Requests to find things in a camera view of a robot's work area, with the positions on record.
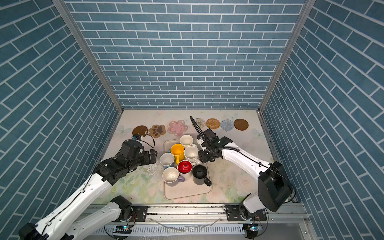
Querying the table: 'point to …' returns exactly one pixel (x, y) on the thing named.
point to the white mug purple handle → (170, 175)
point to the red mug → (184, 169)
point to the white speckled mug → (191, 153)
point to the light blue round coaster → (227, 125)
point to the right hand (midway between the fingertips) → (200, 155)
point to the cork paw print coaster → (156, 130)
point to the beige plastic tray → (186, 188)
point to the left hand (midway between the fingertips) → (151, 153)
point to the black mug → (199, 173)
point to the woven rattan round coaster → (213, 123)
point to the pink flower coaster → (177, 128)
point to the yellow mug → (178, 150)
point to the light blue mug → (167, 159)
